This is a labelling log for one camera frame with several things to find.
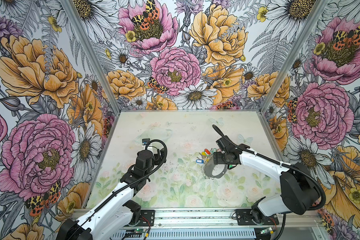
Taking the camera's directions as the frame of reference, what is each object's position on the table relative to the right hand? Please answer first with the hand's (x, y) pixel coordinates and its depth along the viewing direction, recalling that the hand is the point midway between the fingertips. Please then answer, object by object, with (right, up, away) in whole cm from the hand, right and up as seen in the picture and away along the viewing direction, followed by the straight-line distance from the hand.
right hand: (222, 164), depth 88 cm
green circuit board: (-43, -27, -17) cm, 53 cm away
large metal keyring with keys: (-7, -1, +4) cm, 8 cm away
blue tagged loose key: (-12, 0, +6) cm, 14 cm away
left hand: (-37, +7, -4) cm, 38 cm away
